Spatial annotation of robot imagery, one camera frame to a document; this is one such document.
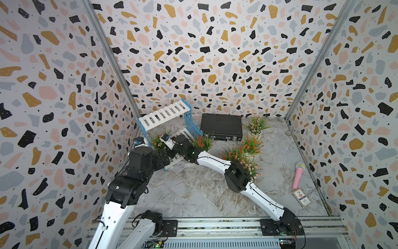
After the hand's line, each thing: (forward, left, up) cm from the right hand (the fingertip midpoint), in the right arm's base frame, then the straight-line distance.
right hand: (163, 146), depth 93 cm
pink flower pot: (-4, +1, +7) cm, 8 cm away
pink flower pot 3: (+14, -57, +4) cm, 59 cm away
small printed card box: (-25, -77, -10) cm, 82 cm away
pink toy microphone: (-8, -82, -9) cm, 83 cm away
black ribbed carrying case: (+20, -36, -5) cm, 42 cm away
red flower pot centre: (-7, -43, +5) cm, 44 cm away
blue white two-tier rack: (+5, -5, +17) cm, 18 cm away
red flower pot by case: (-2, -25, +7) cm, 26 cm away
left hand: (-17, -7, +18) cm, 26 cm away
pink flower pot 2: (-17, -49, +6) cm, 53 cm away
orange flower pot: (-1, -52, +2) cm, 52 cm away
